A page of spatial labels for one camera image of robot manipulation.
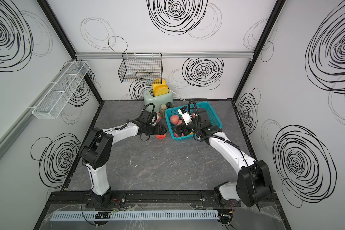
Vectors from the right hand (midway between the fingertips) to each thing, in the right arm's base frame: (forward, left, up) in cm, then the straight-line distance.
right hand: (178, 124), depth 80 cm
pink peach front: (+12, -1, -14) cm, 18 cm away
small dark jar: (+25, +7, -10) cm, 28 cm away
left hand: (+5, +12, -15) cm, 20 cm away
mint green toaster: (+27, +22, -5) cm, 35 cm away
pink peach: (+17, +14, -15) cm, 26 cm away
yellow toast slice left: (+25, +13, +10) cm, 30 cm away
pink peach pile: (-4, +1, -5) cm, 7 cm away
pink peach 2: (+14, +3, -13) cm, 19 cm away
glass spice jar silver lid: (+22, +12, -10) cm, 26 cm away
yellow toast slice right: (+28, +13, +2) cm, 30 cm away
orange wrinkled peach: (+1, +11, -16) cm, 20 cm away
